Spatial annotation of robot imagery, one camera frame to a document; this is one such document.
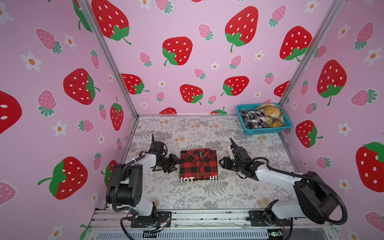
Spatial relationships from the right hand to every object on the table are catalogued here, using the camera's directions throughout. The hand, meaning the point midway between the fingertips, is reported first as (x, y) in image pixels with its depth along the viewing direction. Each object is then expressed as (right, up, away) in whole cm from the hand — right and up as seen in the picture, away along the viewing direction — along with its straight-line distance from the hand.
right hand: (219, 162), depth 88 cm
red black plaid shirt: (-13, -2, +1) cm, 13 cm away
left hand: (-24, -2, +2) cm, 24 cm away
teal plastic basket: (+21, +19, +21) cm, 35 cm away
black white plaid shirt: (+27, +27, +17) cm, 42 cm away
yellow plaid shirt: (+43, +30, +20) cm, 56 cm away
